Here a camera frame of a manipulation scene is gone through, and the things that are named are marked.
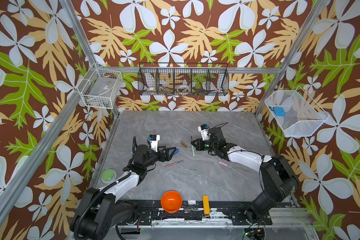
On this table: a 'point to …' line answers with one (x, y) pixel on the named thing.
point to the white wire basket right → (297, 115)
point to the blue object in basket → (279, 111)
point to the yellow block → (206, 204)
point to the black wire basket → (183, 79)
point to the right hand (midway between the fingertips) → (190, 142)
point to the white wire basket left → (100, 88)
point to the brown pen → (171, 164)
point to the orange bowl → (171, 201)
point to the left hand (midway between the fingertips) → (170, 146)
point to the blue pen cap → (176, 151)
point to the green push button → (109, 175)
